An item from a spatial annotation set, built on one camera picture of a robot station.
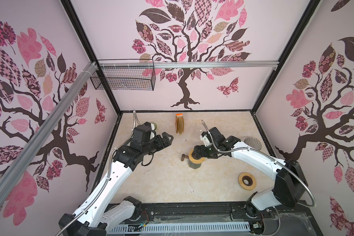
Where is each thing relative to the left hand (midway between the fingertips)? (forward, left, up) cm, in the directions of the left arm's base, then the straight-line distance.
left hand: (167, 143), depth 72 cm
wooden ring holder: (-3, -16, -14) cm, 22 cm away
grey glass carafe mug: (-2, -13, -22) cm, 25 cm away
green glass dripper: (+25, +11, -17) cm, 33 cm away
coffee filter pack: (+28, -6, -18) cm, 33 cm away
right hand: (+1, -17, -12) cm, 21 cm away
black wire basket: (+47, +31, +9) cm, 57 cm away
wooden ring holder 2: (-11, -46, -24) cm, 53 cm away
